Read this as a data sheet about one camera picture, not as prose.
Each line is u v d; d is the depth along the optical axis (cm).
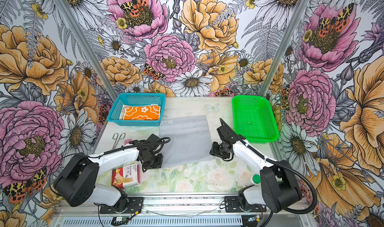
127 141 95
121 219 70
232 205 74
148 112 108
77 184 43
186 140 97
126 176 80
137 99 114
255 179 73
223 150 73
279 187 42
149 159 73
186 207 76
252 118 109
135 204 74
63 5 75
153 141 74
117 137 99
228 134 70
